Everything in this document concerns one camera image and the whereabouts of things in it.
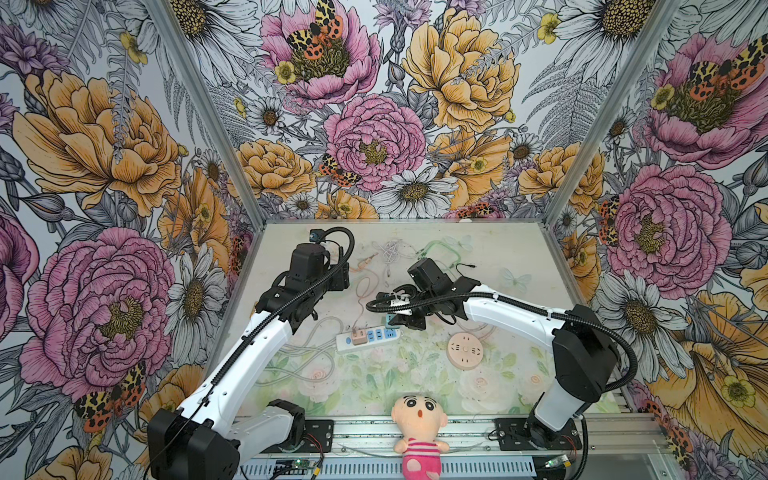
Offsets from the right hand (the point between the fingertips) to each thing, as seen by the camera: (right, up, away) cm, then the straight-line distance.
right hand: (396, 321), depth 82 cm
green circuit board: (-23, -31, -12) cm, 40 cm away
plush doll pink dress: (+5, -20, -12) cm, 24 cm away
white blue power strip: (-15, -7, +5) cm, 17 cm away
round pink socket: (+20, -9, +4) cm, 22 cm away
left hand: (-16, +13, -3) cm, 21 cm away
